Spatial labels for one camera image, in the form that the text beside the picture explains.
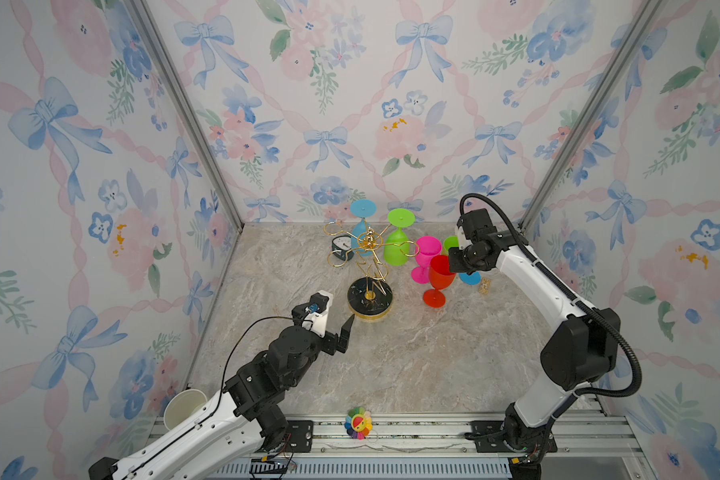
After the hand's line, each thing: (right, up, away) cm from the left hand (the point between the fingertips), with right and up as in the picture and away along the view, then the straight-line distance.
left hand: (336, 307), depth 70 cm
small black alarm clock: (-2, +16, +37) cm, 40 cm away
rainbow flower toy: (+5, -30, +5) cm, 31 cm away
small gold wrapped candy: (+47, +2, +30) cm, 56 cm away
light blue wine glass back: (+6, +25, +13) cm, 29 cm away
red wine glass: (+29, +6, +16) cm, 34 cm away
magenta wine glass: (+27, +15, +26) cm, 40 cm away
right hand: (+34, +11, +18) cm, 39 cm away
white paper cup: (-36, -23, 0) cm, 43 cm away
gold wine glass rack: (+8, -1, +27) cm, 29 cm away
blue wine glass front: (+44, +4, +33) cm, 55 cm away
